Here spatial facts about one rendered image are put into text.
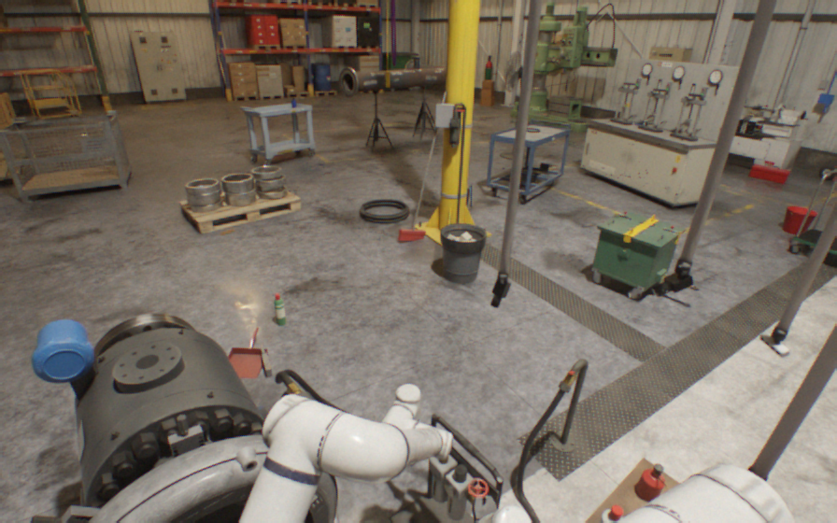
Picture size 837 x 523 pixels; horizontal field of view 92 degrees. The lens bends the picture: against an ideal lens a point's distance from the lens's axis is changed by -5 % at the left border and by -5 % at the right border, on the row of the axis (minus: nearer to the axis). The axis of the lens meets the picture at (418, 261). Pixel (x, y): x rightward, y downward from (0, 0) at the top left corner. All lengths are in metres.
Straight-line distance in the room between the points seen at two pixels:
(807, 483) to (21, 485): 3.89
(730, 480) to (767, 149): 9.17
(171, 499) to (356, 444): 0.52
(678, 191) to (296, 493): 5.91
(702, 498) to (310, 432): 0.64
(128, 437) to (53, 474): 1.36
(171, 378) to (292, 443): 0.80
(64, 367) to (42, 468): 1.22
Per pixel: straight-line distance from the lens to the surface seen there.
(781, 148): 9.64
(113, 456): 1.58
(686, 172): 6.30
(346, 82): 7.96
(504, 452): 2.45
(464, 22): 4.19
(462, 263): 3.62
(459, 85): 4.21
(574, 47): 11.53
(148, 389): 1.64
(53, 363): 1.78
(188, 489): 1.23
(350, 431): 0.88
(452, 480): 1.75
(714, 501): 0.61
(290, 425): 0.92
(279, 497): 0.93
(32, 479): 2.92
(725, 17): 11.26
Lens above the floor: 1.89
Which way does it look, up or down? 28 degrees down
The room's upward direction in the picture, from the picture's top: 1 degrees clockwise
